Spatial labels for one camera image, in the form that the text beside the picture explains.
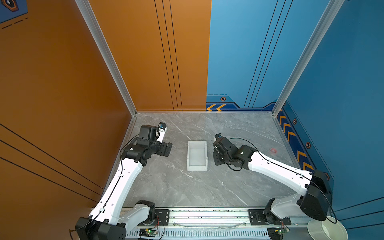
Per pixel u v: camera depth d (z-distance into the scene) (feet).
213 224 2.38
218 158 2.30
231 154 1.93
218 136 2.32
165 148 2.20
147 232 2.32
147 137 1.81
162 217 2.41
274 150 3.19
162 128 2.19
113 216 1.26
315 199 1.27
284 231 2.27
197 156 3.15
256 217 2.38
